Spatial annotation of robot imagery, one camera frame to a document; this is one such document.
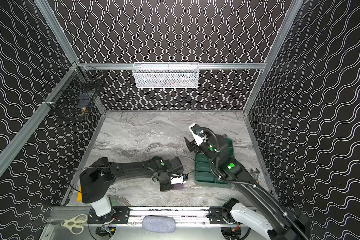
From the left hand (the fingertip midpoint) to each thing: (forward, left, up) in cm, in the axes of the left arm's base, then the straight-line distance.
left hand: (173, 188), depth 80 cm
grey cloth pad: (-16, +6, -1) cm, 17 cm away
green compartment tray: (+9, -17, -4) cm, 20 cm away
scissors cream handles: (-18, +46, -1) cm, 49 cm away
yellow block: (-6, +50, -1) cm, 50 cm away
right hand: (+18, -10, +26) cm, 34 cm away
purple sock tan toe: (-1, -3, +7) cm, 8 cm away
